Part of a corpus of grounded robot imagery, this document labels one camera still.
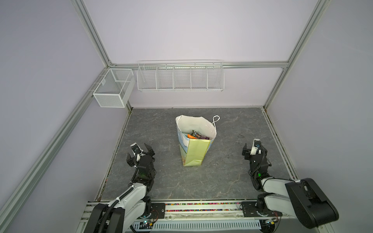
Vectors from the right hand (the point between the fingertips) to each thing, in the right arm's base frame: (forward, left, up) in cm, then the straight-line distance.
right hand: (254, 144), depth 87 cm
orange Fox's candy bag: (+3, +39, +5) cm, 39 cm away
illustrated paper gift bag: (-8, +37, +6) cm, 38 cm away
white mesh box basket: (+39, +92, +12) cm, 101 cm away
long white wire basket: (+47, +28, +17) cm, 57 cm away
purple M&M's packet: (+4, +33, +3) cm, 34 cm away
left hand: (-4, +69, +3) cm, 69 cm away
